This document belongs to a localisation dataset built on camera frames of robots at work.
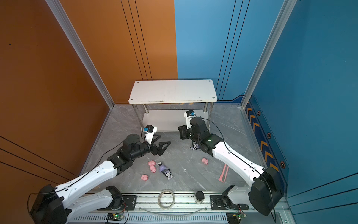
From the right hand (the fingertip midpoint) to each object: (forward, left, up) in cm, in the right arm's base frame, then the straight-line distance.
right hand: (177, 128), depth 78 cm
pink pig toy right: (-10, -17, -21) cm, 29 cm away
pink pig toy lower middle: (-15, +15, -20) cm, 30 cm away
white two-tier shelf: (+9, +8, +11) cm, 16 cm away
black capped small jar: (-31, -11, -16) cm, 37 cm away
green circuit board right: (-38, -31, -23) cm, 54 cm away
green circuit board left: (-39, +32, -24) cm, 56 cm away
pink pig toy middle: (-12, +17, -20) cm, 28 cm away
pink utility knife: (-19, -25, -22) cm, 39 cm away
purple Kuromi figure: (-14, +10, -21) cm, 27 cm away
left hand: (-6, +6, -1) cm, 9 cm away
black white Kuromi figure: (-1, -11, -19) cm, 22 cm away
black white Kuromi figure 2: (-18, +6, -20) cm, 28 cm away
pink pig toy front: (-20, +20, -21) cm, 35 cm away
